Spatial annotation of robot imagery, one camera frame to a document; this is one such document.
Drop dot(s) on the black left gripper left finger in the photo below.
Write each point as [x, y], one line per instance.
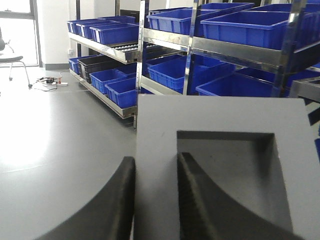
[112, 212]

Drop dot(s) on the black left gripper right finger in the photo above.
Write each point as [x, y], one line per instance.
[200, 212]

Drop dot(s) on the grey block with square hole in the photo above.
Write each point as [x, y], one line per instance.
[225, 112]

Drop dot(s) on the black plastic bin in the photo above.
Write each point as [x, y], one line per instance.
[95, 66]

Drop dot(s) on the white power strip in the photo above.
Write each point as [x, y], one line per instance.
[62, 84]

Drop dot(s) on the steel rack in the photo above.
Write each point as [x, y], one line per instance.
[305, 88]
[100, 48]
[225, 51]

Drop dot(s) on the row of blue bins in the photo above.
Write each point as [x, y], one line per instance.
[117, 33]
[250, 30]

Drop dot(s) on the grey chair on castors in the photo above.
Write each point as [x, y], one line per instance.
[11, 58]

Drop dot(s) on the black panel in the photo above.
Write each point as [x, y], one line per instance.
[128, 12]

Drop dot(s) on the wall outlet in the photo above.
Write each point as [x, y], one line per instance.
[71, 52]

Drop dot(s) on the dark window frame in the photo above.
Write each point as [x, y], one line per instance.
[35, 30]

